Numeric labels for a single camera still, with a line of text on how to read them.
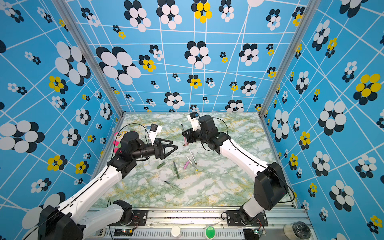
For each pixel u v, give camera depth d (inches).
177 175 34.9
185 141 28.4
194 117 27.8
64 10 27.4
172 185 33.2
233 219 28.5
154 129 25.2
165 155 24.4
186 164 36.0
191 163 36.4
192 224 28.5
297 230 24.3
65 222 14.9
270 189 16.8
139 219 28.5
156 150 24.4
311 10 26.9
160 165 36.2
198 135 26.7
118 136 38.0
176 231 25.2
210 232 24.4
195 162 36.6
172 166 35.9
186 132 30.9
